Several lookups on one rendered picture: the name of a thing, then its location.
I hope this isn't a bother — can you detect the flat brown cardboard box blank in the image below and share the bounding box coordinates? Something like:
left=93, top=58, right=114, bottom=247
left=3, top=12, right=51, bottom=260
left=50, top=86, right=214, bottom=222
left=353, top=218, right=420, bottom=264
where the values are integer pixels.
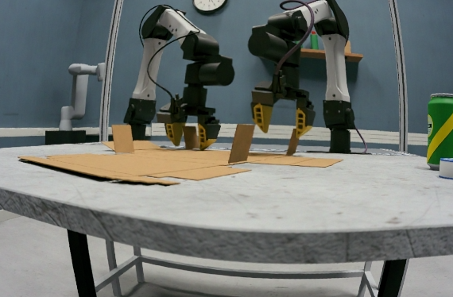
left=17, top=124, right=342, bottom=184

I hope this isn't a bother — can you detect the green drink can with yellow stripe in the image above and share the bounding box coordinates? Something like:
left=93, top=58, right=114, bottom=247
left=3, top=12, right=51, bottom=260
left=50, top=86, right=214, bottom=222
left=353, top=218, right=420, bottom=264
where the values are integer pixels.
left=427, top=94, right=453, bottom=171

